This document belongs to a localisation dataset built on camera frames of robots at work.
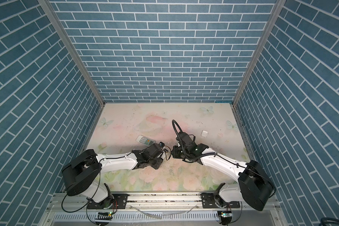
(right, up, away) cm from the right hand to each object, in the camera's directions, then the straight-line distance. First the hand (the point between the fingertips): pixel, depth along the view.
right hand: (169, 151), depth 82 cm
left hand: (-7, -8, +7) cm, 13 cm away
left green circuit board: (-33, -31, -10) cm, 46 cm away
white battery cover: (+24, +8, +20) cm, 32 cm away
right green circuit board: (+31, -32, -8) cm, 45 cm away
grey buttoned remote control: (-18, +4, +14) cm, 23 cm away
